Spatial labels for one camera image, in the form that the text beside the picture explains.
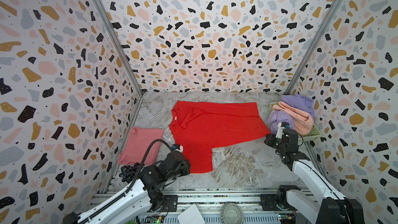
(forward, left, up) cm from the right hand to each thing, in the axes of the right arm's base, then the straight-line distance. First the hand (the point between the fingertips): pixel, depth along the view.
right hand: (265, 131), depth 86 cm
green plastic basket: (+4, -33, -9) cm, 34 cm away
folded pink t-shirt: (-5, +74, -8) cm, 74 cm away
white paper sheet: (-39, +38, -7) cm, 55 cm away
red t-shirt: (+10, +37, -11) cm, 40 cm away
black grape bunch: (-22, +71, -5) cm, 74 cm away
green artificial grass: (-42, +59, +6) cm, 72 cm away
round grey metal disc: (-37, +20, -11) cm, 44 cm away
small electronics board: (-40, +54, -11) cm, 68 cm away
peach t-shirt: (+7, -24, -1) cm, 25 cm away
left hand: (-18, +39, -1) cm, 43 cm away
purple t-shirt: (+11, -9, 0) cm, 14 cm away
